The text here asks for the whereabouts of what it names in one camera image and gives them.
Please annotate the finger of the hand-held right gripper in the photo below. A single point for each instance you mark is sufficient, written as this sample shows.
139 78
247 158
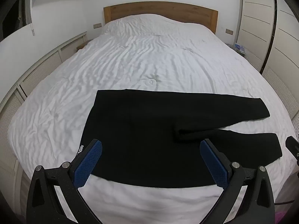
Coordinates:
293 145

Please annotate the blue and white packet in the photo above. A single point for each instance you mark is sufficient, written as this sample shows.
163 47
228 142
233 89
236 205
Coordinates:
239 47

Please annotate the black pants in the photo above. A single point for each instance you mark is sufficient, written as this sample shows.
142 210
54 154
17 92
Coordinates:
144 133

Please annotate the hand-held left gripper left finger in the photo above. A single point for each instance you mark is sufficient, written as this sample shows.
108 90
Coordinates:
88 162

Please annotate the beige wall socket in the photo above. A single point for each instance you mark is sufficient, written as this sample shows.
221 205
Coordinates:
97 25
229 31

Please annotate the wooden headboard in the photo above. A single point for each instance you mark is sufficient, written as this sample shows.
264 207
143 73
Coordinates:
163 10

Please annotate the white duvet bed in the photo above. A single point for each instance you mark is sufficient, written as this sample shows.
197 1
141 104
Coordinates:
144 58

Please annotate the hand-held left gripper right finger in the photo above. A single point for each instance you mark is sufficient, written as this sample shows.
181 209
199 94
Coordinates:
215 166

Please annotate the white wardrobe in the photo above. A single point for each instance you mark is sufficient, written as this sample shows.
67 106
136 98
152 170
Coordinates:
259 16

